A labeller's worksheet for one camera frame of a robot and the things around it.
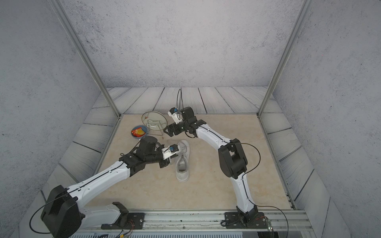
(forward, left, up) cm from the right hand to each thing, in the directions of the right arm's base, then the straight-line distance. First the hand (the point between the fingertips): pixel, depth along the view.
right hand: (168, 127), depth 89 cm
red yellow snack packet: (+7, +25, -13) cm, 29 cm away
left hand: (-17, -7, -1) cm, 18 cm away
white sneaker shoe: (-23, -9, -10) cm, 26 cm away
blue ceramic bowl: (+11, +21, -14) cm, 27 cm away
